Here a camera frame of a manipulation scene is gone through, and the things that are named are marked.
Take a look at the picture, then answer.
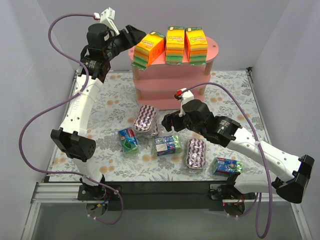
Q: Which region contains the orange sponge pack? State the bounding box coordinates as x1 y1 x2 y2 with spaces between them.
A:
131 31 166 71
184 27 208 66
165 26 185 65

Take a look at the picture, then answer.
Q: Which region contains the striped pink sponge pack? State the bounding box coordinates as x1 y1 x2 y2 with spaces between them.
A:
184 138 207 171
136 123 165 140
133 104 158 134

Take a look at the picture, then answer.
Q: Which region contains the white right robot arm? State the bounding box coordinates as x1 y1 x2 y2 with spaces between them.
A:
161 99 315 204

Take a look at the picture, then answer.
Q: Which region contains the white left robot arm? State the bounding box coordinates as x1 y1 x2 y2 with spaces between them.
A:
50 23 146 200

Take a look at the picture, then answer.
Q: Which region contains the pink three-tier shelf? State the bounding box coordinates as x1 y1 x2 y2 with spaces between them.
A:
132 37 219 110

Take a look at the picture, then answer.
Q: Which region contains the middle blue green sponge pack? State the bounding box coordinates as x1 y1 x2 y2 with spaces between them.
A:
154 134 182 156

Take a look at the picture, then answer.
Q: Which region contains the blue green sponge pack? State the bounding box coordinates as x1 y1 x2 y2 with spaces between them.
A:
117 127 139 155
211 157 243 177
154 134 182 156

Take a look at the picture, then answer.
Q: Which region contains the floral patterned table mat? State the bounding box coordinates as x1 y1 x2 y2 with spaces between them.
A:
47 70 274 183

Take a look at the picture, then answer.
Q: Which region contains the left blue green sponge pack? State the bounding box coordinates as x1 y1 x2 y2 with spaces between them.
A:
117 127 139 155

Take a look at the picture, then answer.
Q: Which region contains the right blue green sponge pack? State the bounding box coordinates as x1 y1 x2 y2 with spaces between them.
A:
211 157 243 177

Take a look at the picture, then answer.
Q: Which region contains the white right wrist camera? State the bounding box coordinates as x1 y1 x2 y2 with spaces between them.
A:
174 88 194 117

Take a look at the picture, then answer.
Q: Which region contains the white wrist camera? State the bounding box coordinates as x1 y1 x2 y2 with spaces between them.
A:
174 88 194 117
99 7 120 36

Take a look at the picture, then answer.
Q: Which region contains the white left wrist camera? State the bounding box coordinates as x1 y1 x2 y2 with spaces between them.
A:
99 7 120 36

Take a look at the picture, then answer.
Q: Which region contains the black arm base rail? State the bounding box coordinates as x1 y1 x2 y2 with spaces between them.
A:
77 180 255 215

